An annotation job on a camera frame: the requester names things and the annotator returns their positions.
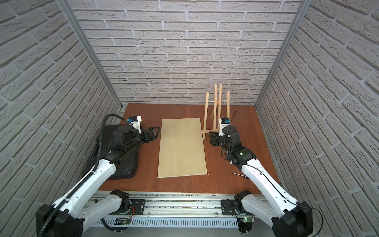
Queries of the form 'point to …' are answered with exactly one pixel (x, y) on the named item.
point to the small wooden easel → (217, 109)
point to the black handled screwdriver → (239, 174)
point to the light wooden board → (181, 148)
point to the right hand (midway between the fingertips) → (215, 132)
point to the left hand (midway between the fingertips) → (157, 127)
